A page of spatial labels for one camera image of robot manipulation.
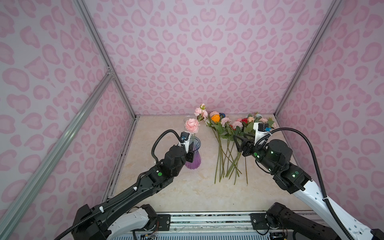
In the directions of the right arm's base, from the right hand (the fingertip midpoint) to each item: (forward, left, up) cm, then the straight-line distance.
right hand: (238, 134), depth 65 cm
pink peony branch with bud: (+30, 0, -26) cm, 39 cm away
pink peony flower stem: (+6, +21, -1) cm, 22 cm away
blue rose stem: (+39, +1, -28) cm, 48 cm away
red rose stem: (+34, -15, -28) cm, 47 cm away
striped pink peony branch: (+14, +16, -1) cm, 21 cm away
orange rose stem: (+26, +3, -30) cm, 40 cm away
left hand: (+2, +21, -7) cm, 22 cm away
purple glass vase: (+1, +19, -27) cm, 33 cm away
